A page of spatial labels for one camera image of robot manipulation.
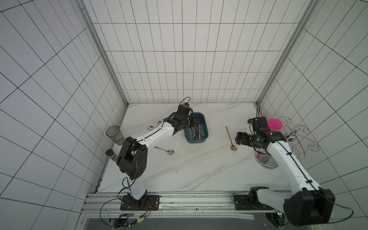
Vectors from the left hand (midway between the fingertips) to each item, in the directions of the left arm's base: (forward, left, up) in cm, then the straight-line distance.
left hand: (194, 124), depth 88 cm
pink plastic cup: (-9, -41, +12) cm, 44 cm away
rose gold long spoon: (-9, -26, -14) cm, 31 cm away
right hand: (-10, -25, 0) cm, 27 cm away
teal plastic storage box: (+2, -4, -14) cm, 15 cm away
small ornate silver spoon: (-13, +16, -13) cm, 25 cm away
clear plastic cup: (-6, +49, -2) cm, 50 cm away
